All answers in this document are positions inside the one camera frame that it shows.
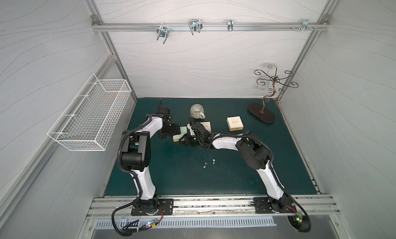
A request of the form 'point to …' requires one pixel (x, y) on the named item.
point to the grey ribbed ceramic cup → (197, 111)
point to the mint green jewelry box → (183, 131)
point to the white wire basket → (90, 119)
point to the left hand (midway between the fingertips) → (174, 133)
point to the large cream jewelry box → (235, 123)
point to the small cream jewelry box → (207, 125)
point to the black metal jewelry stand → (257, 109)
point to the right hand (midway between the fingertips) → (179, 140)
